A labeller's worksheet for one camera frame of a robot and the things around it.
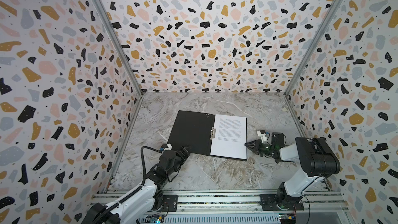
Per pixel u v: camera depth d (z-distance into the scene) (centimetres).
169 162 65
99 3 75
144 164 62
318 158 48
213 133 99
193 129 101
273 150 77
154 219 70
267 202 74
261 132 92
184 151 78
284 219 71
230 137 97
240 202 76
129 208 48
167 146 81
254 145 87
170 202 73
